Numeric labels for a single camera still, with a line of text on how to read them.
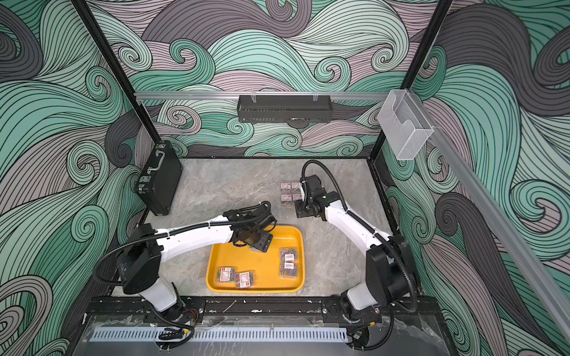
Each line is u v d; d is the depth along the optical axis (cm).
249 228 60
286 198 101
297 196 101
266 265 82
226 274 79
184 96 121
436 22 74
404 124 78
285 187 106
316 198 64
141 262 42
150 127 107
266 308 74
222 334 70
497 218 52
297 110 95
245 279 78
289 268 81
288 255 84
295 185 106
